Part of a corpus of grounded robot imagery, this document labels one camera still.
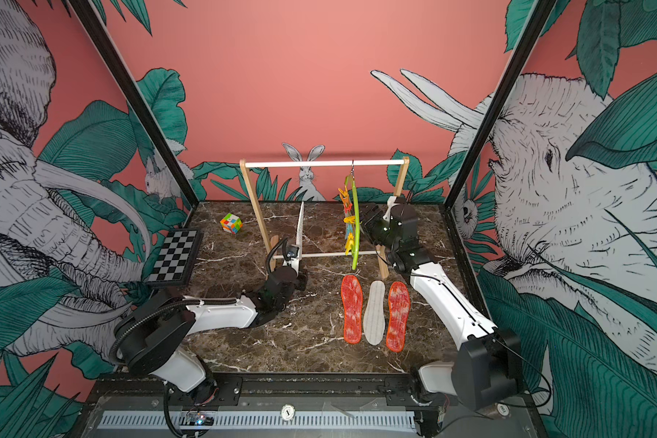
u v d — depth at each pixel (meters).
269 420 0.70
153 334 0.44
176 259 0.98
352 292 0.93
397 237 0.59
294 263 0.76
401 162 0.69
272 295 0.67
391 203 0.74
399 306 0.90
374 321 0.88
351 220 0.81
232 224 1.07
